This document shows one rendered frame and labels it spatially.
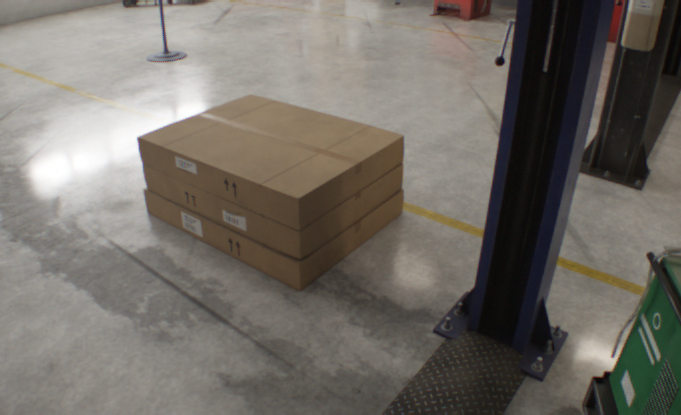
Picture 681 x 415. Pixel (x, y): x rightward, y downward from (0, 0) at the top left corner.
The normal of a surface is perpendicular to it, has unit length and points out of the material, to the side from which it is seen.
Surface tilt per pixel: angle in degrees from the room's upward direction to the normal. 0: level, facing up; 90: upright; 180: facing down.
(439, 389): 0
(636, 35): 90
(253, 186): 90
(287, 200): 89
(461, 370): 0
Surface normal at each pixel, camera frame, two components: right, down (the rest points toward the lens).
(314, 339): 0.01, -0.87
